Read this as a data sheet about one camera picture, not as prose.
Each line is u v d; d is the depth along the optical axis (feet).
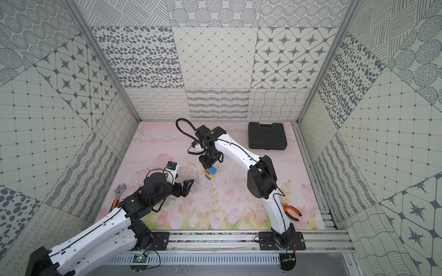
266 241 2.39
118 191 2.89
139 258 2.35
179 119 2.40
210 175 2.89
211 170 2.75
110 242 1.86
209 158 2.51
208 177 3.01
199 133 2.33
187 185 2.37
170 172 2.03
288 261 2.39
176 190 2.29
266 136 3.52
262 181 1.74
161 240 2.41
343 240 2.49
